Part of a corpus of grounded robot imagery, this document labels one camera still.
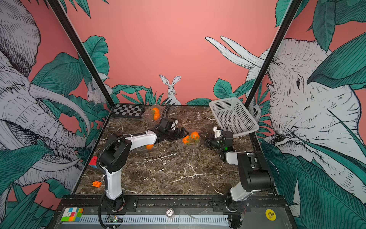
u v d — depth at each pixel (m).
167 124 0.77
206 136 0.82
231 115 1.15
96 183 0.78
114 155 0.51
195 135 0.94
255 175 0.46
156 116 1.07
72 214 0.67
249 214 0.72
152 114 1.10
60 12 0.71
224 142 0.73
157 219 0.70
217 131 0.86
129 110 1.13
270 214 0.72
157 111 1.11
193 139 0.93
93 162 0.83
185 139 0.92
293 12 0.70
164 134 0.76
